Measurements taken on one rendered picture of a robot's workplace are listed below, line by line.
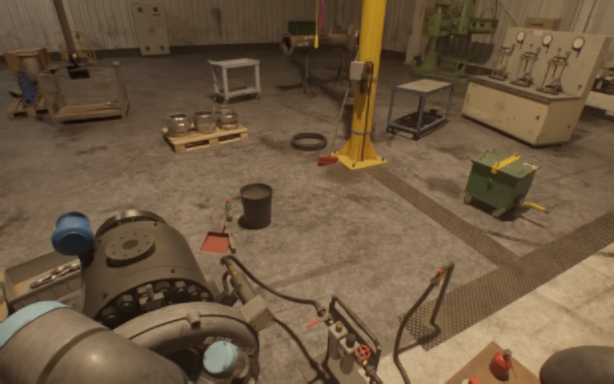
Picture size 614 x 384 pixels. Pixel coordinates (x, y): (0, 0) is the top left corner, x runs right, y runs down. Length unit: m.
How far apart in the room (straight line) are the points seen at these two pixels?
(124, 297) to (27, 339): 1.01
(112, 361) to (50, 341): 0.09
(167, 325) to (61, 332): 0.73
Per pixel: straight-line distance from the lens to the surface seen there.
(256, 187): 3.22
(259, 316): 1.40
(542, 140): 6.42
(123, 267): 1.65
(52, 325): 0.55
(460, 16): 11.54
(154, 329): 1.24
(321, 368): 2.19
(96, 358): 0.49
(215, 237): 3.14
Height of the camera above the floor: 1.90
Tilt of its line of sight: 30 degrees down
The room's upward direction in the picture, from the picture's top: 1 degrees clockwise
